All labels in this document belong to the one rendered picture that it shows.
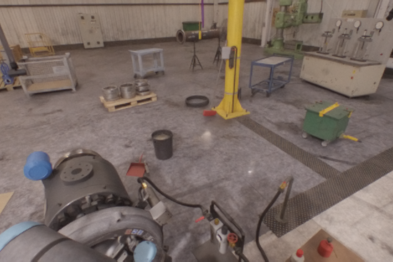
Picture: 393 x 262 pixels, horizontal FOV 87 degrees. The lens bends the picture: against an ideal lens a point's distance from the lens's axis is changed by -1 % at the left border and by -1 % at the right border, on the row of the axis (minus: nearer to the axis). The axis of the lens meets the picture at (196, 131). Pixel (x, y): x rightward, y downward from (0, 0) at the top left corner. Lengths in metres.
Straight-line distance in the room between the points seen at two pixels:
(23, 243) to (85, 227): 0.75
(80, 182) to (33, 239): 1.16
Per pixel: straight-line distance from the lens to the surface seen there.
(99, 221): 1.29
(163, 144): 3.04
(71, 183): 1.70
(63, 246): 0.52
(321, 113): 3.71
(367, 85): 6.59
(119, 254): 1.56
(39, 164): 1.83
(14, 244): 0.57
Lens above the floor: 1.90
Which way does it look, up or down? 29 degrees down
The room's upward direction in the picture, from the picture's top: 1 degrees counter-clockwise
